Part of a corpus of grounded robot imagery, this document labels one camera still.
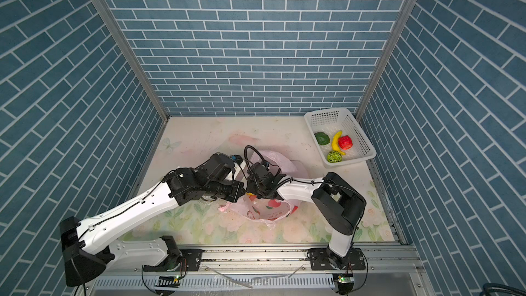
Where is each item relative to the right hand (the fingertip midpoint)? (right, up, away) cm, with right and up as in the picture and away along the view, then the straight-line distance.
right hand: (248, 188), depth 89 cm
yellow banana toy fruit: (+43, +19, +16) cm, 50 cm away
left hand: (+3, +2, -19) cm, 19 cm away
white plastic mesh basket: (+40, +31, +26) cm, 57 cm away
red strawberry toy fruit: (+47, +20, +13) cm, 53 cm away
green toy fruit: (+36, +22, +15) cm, 45 cm away
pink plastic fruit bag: (+8, -9, -4) cm, 12 cm away
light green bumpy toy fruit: (+40, +13, +7) cm, 42 cm away
